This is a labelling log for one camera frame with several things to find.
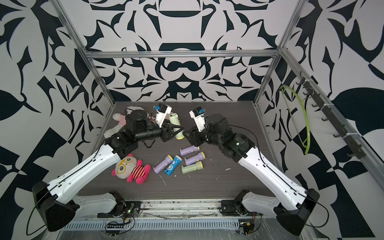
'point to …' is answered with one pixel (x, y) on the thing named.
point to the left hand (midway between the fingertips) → (180, 122)
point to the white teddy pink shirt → (121, 119)
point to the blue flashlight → (173, 166)
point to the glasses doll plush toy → (129, 167)
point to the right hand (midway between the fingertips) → (187, 128)
